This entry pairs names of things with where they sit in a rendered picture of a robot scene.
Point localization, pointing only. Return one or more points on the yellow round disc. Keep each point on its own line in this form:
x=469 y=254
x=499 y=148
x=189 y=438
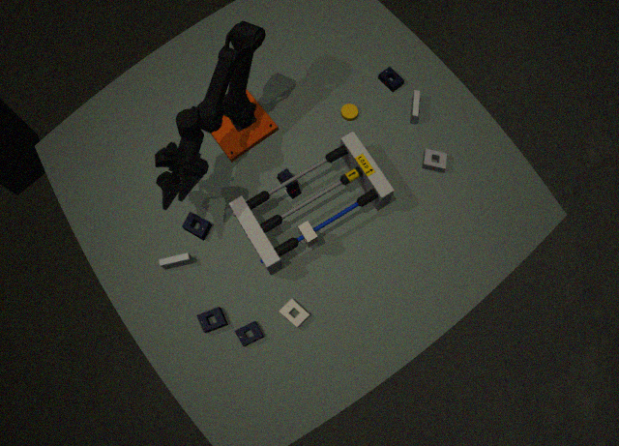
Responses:
x=349 y=112

